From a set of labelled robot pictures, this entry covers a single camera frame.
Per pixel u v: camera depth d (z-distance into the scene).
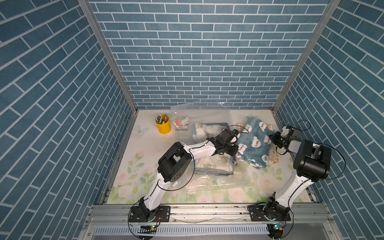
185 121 1.08
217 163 0.82
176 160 0.57
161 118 0.92
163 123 0.97
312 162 0.53
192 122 1.12
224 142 0.74
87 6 0.69
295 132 0.80
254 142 0.92
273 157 0.93
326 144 0.53
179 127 1.08
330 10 0.72
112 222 0.73
